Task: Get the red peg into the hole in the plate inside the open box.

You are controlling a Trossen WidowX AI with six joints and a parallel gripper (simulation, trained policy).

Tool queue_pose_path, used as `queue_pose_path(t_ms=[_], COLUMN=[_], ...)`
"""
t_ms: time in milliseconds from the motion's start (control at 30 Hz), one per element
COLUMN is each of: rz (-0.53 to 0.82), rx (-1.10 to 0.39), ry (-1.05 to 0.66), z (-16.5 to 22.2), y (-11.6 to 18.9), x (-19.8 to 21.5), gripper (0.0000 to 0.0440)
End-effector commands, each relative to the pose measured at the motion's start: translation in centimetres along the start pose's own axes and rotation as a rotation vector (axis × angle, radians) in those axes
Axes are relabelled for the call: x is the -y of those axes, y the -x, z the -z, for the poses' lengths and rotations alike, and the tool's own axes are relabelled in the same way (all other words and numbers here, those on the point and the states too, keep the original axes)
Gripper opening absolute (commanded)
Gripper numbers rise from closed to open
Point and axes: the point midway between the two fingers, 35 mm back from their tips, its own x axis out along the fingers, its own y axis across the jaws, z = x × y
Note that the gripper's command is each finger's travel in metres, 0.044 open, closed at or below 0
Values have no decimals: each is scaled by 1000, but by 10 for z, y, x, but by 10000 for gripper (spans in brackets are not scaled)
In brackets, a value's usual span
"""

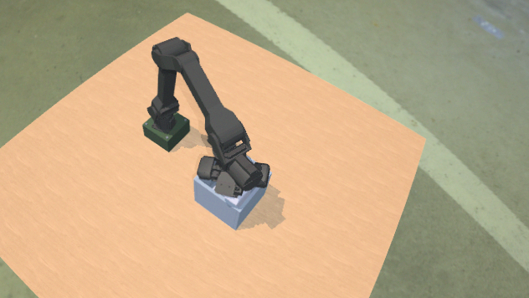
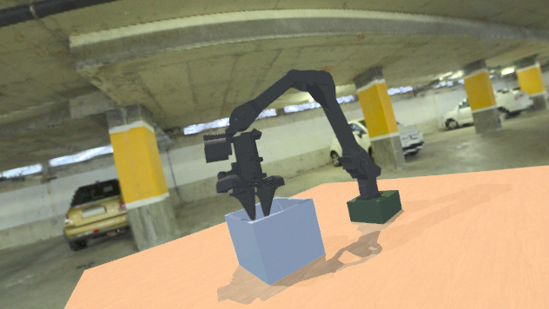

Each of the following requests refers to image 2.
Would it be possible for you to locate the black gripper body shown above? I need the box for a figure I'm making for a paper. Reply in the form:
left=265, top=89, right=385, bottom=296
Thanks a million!
left=215, top=153, right=285, bottom=194

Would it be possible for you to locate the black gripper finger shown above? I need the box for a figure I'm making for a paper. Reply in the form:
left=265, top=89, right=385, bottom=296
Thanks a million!
left=229, top=187, right=255, bottom=220
left=255, top=187, right=277, bottom=217

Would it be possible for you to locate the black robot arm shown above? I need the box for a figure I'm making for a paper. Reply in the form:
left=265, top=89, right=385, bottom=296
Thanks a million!
left=203, top=69, right=383, bottom=201

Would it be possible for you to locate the light blue open box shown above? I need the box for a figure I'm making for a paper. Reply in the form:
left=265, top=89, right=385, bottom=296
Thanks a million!
left=225, top=197, right=326, bottom=286

